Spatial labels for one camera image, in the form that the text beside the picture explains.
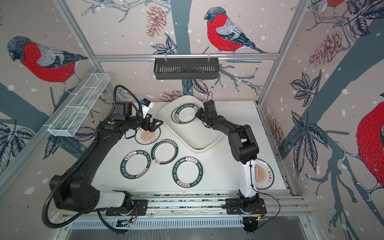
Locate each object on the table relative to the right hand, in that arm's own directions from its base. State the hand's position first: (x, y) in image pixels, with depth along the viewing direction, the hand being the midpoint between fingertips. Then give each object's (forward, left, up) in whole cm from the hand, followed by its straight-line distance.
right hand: (195, 113), depth 101 cm
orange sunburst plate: (-14, +36, -9) cm, 40 cm away
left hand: (-19, +20, +16) cm, 32 cm away
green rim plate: (-24, +20, -10) cm, 33 cm away
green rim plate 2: (-34, +35, -9) cm, 50 cm away
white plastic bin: (-13, 0, -8) cm, 15 cm away
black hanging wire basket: (+28, +8, +17) cm, 33 cm away
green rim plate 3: (+2, +8, -3) cm, 9 cm away
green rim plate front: (-37, +3, -11) cm, 38 cm away
